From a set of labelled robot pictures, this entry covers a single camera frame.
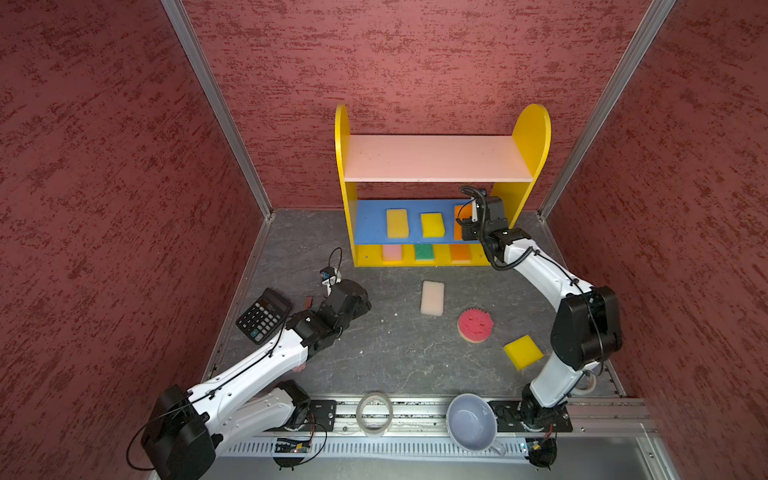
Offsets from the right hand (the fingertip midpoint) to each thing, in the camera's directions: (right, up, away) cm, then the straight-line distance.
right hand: (469, 225), depth 92 cm
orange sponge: (0, -9, +13) cm, 16 cm away
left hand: (-33, -22, -10) cm, 41 cm away
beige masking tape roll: (+28, -45, -14) cm, 55 cm away
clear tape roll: (-32, -48, -19) cm, 61 cm away
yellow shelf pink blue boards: (-20, +15, +26) cm, 36 cm away
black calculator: (-63, -28, -2) cm, 69 cm away
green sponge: (-13, -9, +15) cm, 21 cm away
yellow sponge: (+14, -37, -8) cm, 40 cm away
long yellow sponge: (-23, +1, +3) cm, 23 cm away
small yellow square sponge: (-11, 0, +3) cm, 12 cm away
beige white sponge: (-11, -24, +4) cm, 27 cm away
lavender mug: (-4, -51, -18) cm, 54 cm away
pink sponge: (-24, -9, +13) cm, 29 cm away
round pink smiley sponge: (+1, -30, -4) cm, 31 cm away
